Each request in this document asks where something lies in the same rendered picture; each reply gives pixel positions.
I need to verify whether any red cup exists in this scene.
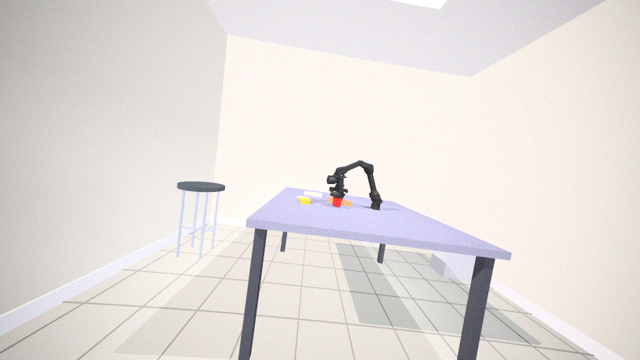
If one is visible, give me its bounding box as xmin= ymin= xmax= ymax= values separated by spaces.
xmin=332 ymin=196 xmax=343 ymax=207

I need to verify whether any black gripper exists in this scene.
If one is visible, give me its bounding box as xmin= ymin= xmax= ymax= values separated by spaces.
xmin=330 ymin=184 xmax=348 ymax=200

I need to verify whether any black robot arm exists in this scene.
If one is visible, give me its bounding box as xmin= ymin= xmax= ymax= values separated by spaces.
xmin=326 ymin=160 xmax=383 ymax=211

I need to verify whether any tan wooden bar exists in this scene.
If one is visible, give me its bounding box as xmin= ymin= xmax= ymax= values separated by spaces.
xmin=327 ymin=197 xmax=352 ymax=207

